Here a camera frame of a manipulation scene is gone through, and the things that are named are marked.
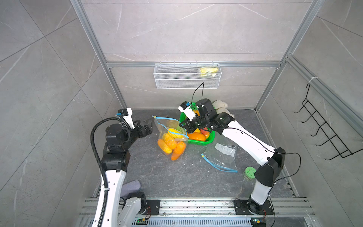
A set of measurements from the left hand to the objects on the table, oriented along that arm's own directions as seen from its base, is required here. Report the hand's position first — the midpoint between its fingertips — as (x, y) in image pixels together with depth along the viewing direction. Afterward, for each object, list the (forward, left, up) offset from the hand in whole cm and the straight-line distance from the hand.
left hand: (147, 118), depth 67 cm
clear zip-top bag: (+1, -11, -20) cm, 23 cm away
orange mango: (-4, -15, -25) cm, 29 cm away
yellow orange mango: (-2, -5, -25) cm, 25 cm away
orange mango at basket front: (+8, -26, -30) cm, 41 cm away
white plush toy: (+34, -48, -28) cm, 65 cm away
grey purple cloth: (-23, +14, -34) cm, 43 cm away
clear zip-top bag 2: (-4, -42, -33) cm, 53 cm away
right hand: (+2, -16, -8) cm, 18 cm away
